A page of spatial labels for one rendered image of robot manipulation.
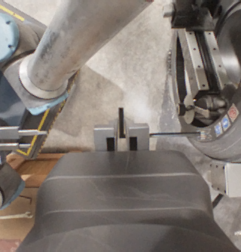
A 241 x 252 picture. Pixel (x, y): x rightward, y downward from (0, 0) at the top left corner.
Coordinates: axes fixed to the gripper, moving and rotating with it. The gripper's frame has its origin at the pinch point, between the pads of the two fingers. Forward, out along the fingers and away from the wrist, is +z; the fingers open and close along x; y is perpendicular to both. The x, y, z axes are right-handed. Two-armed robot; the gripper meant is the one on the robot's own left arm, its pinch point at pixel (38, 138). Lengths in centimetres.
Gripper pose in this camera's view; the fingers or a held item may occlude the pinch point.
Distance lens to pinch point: 18.3
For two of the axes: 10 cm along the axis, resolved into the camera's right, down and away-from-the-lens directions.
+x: 0.0, 2.8, -9.6
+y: 0.3, 9.6, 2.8
